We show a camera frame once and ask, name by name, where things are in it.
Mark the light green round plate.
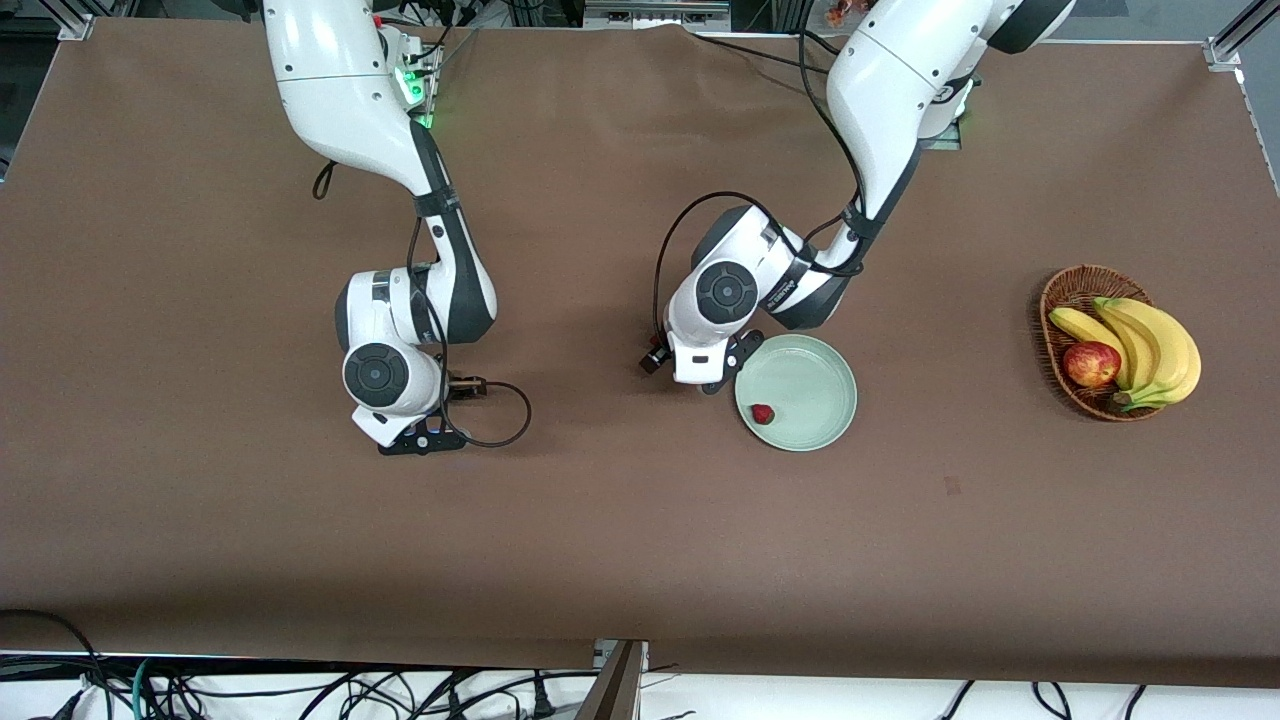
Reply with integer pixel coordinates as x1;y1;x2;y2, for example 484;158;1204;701
734;334;859;453

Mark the brown angled beam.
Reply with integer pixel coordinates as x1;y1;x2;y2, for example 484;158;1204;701
575;640;649;720

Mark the grey power strip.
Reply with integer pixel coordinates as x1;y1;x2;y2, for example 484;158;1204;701
583;0;733;31

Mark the brown table cover sheet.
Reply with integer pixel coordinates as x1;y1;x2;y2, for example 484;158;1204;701
0;18;1280;689

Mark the brown wicker basket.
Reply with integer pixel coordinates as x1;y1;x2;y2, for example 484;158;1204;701
1039;264;1166;423

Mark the red apple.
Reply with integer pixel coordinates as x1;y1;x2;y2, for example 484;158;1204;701
1062;341;1122;389

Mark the yellow banana bunch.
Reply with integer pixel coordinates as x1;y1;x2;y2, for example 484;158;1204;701
1048;296;1202;412

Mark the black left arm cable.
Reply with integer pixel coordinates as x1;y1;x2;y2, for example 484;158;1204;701
640;30;869;376

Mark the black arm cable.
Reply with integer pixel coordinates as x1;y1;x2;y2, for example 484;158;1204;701
640;30;869;376
312;158;533;449

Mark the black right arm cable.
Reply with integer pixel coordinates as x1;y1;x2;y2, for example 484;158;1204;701
312;158;533;449

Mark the thin black table cable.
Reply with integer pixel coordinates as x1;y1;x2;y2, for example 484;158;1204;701
690;33;831;73

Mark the thick black floor cable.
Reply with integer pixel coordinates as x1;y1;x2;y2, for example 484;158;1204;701
0;608;111;720

